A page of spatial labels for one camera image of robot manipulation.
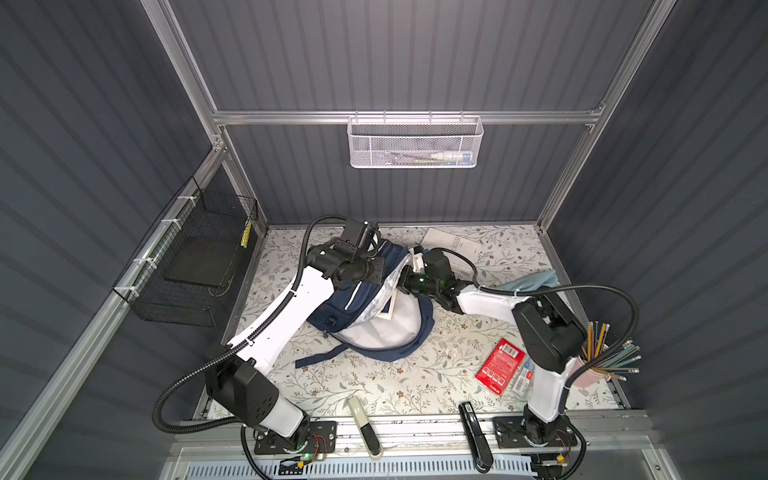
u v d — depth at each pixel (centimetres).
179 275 71
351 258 57
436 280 74
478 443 69
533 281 95
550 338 50
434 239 116
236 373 40
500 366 84
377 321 90
